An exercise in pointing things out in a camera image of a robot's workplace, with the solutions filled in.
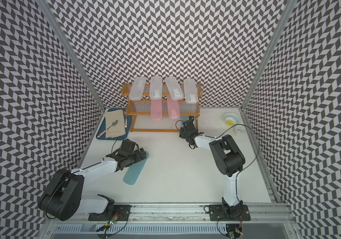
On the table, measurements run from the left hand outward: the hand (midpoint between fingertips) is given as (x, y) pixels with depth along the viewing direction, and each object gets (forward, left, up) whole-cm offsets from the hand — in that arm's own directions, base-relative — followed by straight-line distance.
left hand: (140, 157), depth 91 cm
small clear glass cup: (+19, -66, +2) cm, 69 cm away
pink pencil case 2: (+25, -21, +18) cm, 37 cm away
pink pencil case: (+26, -10, +15) cm, 32 cm away
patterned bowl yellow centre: (+29, -63, +2) cm, 69 cm away
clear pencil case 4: (+29, -32, +28) cm, 51 cm away
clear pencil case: (+29, +1, +28) cm, 41 cm away
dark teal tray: (+21, +12, -1) cm, 25 cm away
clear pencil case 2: (+32, -10, +29) cm, 44 cm away
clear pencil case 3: (+29, -22, +28) cm, 46 cm away
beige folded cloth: (+22, +19, 0) cm, 29 cm away
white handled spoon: (+28, +15, 0) cm, 32 cm away
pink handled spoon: (+27, +23, +1) cm, 36 cm away
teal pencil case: (-9, +2, +1) cm, 10 cm away
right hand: (+18, -30, +1) cm, 34 cm away
